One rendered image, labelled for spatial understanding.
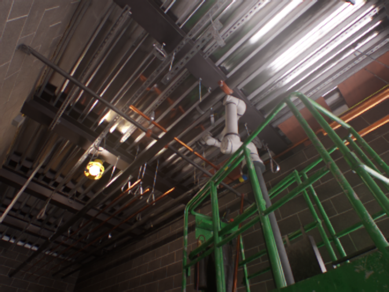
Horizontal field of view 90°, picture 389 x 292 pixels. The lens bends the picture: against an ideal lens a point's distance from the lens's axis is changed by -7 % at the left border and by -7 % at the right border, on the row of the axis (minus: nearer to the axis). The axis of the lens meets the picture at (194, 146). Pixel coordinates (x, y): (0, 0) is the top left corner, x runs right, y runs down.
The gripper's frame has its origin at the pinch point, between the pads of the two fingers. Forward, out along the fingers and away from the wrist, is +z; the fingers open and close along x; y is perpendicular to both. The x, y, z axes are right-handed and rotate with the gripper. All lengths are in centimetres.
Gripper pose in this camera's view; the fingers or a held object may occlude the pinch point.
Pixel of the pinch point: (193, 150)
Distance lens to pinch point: 275.6
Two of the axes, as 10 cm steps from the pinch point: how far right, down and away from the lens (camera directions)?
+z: -6.8, 6.9, 2.6
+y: -7.1, -5.3, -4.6
